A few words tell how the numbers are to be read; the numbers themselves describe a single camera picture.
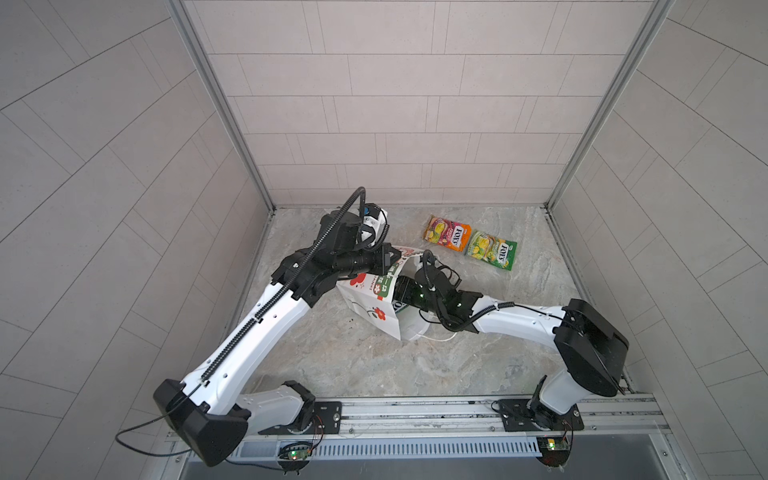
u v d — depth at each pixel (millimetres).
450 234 1051
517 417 705
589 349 434
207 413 358
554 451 679
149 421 350
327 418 710
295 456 643
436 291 611
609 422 712
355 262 547
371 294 727
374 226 523
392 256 656
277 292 423
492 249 1009
